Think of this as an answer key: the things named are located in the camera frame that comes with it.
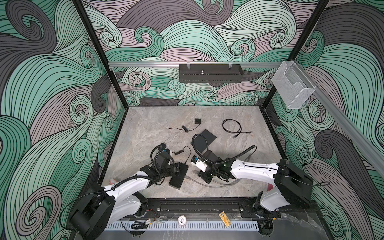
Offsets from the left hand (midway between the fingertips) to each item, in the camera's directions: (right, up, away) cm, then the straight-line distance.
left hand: (176, 167), depth 86 cm
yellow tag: (+24, -19, -16) cm, 35 cm away
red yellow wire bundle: (-9, -19, -16) cm, 27 cm away
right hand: (+13, -3, -3) cm, 14 cm away
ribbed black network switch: (0, -7, -5) cm, 8 cm away
